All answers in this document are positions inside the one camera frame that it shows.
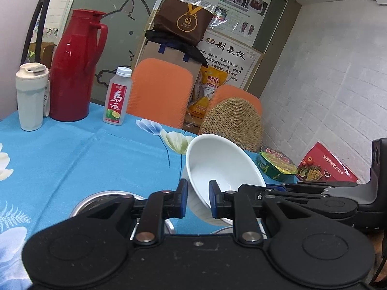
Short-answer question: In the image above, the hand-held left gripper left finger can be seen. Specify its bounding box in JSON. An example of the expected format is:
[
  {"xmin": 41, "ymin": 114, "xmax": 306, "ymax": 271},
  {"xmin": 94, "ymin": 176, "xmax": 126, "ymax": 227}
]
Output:
[{"xmin": 79, "ymin": 179, "xmax": 188, "ymax": 246}]

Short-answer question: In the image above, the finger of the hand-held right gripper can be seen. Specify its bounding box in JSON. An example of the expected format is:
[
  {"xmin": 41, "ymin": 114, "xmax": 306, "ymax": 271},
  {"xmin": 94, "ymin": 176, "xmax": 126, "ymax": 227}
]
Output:
[
  {"xmin": 266, "ymin": 181, "xmax": 372, "ymax": 199},
  {"xmin": 239, "ymin": 184, "xmax": 358, "ymax": 227}
]

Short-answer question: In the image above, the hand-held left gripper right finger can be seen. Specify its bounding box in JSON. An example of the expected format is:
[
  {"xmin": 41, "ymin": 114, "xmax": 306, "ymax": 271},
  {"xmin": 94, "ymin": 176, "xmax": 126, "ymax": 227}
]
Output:
[{"xmin": 208, "ymin": 180, "xmax": 303, "ymax": 246}]

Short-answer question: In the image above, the white bowl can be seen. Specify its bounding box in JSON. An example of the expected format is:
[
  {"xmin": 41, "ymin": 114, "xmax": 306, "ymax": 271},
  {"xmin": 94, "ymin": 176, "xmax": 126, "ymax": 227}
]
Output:
[{"xmin": 181, "ymin": 133, "xmax": 267, "ymax": 226}]

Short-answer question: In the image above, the stainless steel bowl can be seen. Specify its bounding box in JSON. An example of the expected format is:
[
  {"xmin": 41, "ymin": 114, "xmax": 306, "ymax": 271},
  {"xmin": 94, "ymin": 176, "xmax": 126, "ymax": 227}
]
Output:
[{"xmin": 69, "ymin": 190, "xmax": 176, "ymax": 236}]

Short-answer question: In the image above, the red cracker box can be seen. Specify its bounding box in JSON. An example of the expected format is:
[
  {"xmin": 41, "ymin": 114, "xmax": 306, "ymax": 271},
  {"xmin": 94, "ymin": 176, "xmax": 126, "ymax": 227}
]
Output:
[{"xmin": 296, "ymin": 141, "xmax": 359, "ymax": 183}]

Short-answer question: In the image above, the green instant noodle bowl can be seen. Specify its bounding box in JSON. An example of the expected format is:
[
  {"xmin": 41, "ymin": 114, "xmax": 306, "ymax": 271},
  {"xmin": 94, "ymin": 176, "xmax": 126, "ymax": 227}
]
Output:
[{"xmin": 257, "ymin": 145, "xmax": 298, "ymax": 182}]

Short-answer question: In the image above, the woven straw seat cushion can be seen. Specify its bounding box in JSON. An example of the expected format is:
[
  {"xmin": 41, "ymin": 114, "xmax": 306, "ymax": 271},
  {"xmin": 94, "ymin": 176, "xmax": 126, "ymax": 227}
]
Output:
[{"xmin": 198, "ymin": 97, "xmax": 264, "ymax": 153}]

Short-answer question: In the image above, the orange chair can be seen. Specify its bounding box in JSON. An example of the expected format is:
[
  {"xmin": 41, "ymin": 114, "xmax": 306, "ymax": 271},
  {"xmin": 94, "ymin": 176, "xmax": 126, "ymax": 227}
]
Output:
[
  {"xmin": 208, "ymin": 85, "xmax": 263, "ymax": 118},
  {"xmin": 126, "ymin": 58, "xmax": 194, "ymax": 129}
]

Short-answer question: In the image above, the blue floral tablecloth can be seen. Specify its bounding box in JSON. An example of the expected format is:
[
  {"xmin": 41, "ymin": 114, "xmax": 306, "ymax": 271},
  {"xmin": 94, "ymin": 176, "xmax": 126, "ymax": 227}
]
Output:
[{"xmin": 0, "ymin": 102, "xmax": 300, "ymax": 278}]

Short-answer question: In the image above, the red label juice bottle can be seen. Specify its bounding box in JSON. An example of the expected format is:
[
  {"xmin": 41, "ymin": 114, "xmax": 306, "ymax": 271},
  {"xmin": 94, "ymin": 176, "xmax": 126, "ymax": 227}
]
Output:
[{"xmin": 103, "ymin": 66, "xmax": 133, "ymax": 126}]

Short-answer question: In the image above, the yellow snack packet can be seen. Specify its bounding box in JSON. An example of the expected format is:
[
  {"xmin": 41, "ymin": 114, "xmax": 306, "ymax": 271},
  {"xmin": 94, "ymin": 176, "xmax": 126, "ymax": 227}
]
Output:
[{"xmin": 184, "ymin": 66, "xmax": 235, "ymax": 126}]

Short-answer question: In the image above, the white calligraphy poster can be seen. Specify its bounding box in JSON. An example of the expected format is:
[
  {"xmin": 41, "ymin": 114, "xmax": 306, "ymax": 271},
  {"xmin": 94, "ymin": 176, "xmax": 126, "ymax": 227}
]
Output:
[{"xmin": 196, "ymin": 30, "xmax": 263, "ymax": 91}]

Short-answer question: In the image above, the black cloth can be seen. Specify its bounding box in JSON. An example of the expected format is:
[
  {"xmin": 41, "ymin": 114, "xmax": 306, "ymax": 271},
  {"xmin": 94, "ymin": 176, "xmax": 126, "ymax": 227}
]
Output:
[{"xmin": 145, "ymin": 29, "xmax": 209, "ymax": 67}]

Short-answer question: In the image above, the red thermos jug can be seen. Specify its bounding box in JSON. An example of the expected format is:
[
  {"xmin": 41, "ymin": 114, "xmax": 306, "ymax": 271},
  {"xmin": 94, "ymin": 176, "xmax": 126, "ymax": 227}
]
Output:
[{"xmin": 49, "ymin": 9, "xmax": 109, "ymax": 123}]

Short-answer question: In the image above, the brown fabric bag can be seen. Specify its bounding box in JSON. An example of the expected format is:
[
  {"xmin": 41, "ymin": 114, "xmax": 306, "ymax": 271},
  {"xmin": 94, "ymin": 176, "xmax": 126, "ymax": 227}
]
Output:
[{"xmin": 154, "ymin": 0, "xmax": 215, "ymax": 44}]

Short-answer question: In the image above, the white tumbler cup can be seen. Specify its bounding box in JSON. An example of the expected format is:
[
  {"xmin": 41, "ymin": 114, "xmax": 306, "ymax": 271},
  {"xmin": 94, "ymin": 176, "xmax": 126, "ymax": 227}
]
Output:
[{"xmin": 16, "ymin": 62, "xmax": 50, "ymax": 132}]

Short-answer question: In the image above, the open cardboard box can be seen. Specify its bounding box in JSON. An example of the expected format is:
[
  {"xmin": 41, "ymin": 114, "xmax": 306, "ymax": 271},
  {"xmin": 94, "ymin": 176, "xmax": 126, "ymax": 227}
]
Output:
[{"xmin": 29, "ymin": 42, "xmax": 56, "ymax": 68}]

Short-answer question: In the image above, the black metal stand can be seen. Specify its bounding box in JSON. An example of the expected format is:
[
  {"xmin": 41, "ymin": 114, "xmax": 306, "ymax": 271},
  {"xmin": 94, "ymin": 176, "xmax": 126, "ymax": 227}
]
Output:
[{"xmin": 24, "ymin": 0, "xmax": 58, "ymax": 64}]

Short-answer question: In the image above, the cardboard box with blue straps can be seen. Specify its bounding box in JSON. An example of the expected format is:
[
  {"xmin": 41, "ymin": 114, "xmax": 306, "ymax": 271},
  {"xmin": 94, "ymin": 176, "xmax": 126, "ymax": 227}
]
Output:
[{"xmin": 137, "ymin": 41, "xmax": 204, "ymax": 76}]

